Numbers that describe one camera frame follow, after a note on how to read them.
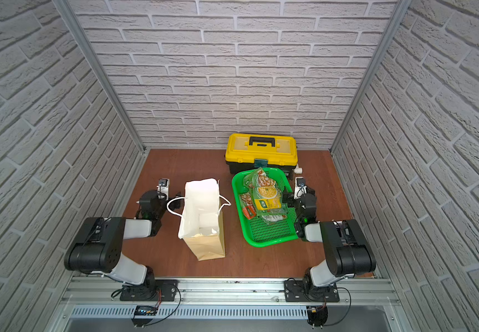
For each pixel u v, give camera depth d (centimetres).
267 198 94
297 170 107
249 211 89
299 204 81
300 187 77
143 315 71
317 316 70
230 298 73
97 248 45
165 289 74
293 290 74
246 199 92
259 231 88
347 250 45
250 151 97
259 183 97
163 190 81
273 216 90
